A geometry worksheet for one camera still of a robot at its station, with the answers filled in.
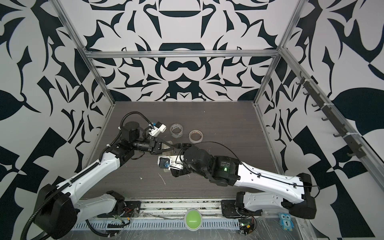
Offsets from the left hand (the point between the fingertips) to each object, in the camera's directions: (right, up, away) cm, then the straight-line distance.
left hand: (174, 148), depth 66 cm
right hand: (0, -1, -4) cm, 4 cm away
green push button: (+8, -34, +4) cm, 35 cm away
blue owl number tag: (+51, -35, +4) cm, 62 cm away
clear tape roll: (-3, +8, +36) cm, 37 cm away
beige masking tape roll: (+10, +4, +36) cm, 37 cm away
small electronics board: (+33, -38, +5) cm, 51 cm away
